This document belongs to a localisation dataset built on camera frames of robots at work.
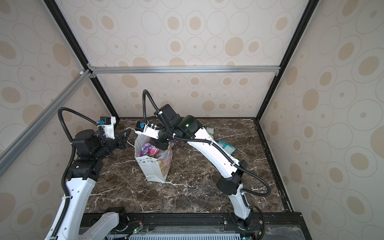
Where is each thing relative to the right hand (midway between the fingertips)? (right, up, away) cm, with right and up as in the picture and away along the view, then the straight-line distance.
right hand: (151, 139), depth 67 cm
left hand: (-9, +5, 0) cm, 10 cm away
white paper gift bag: (0, -16, +10) cm, 19 cm away
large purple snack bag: (-1, -5, +1) cm, 5 cm away
